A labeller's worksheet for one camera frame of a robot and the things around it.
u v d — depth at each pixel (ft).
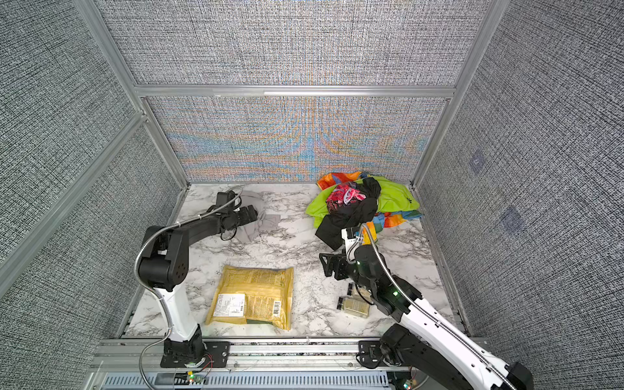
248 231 3.15
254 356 2.45
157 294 1.78
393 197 3.36
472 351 1.40
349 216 3.10
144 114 3.03
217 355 2.41
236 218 2.94
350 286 2.75
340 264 2.10
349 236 2.16
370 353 2.40
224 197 2.68
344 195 3.19
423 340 1.60
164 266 1.72
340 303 2.62
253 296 2.56
